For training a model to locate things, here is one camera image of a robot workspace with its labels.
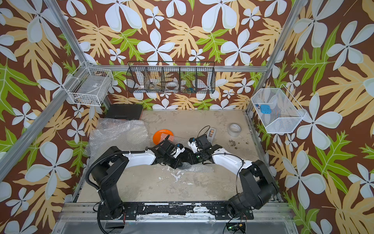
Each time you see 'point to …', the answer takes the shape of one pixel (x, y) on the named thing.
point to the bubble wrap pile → (130, 135)
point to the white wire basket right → (277, 111)
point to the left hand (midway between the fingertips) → (183, 163)
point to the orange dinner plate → (160, 134)
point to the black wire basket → (171, 77)
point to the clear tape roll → (234, 129)
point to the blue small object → (265, 108)
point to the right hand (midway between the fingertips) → (188, 158)
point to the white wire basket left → (89, 85)
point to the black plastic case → (131, 112)
